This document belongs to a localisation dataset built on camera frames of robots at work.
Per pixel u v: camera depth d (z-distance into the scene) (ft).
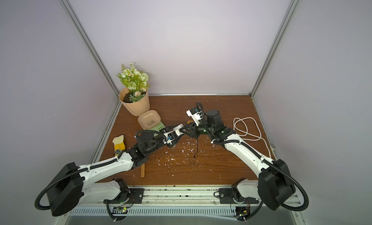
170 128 2.25
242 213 2.30
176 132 2.04
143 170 2.65
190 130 2.20
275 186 1.30
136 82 3.03
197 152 2.94
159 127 3.20
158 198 2.43
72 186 1.33
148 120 3.29
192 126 2.19
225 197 2.43
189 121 3.29
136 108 3.21
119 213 2.35
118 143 3.00
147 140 1.90
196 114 2.20
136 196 2.39
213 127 1.98
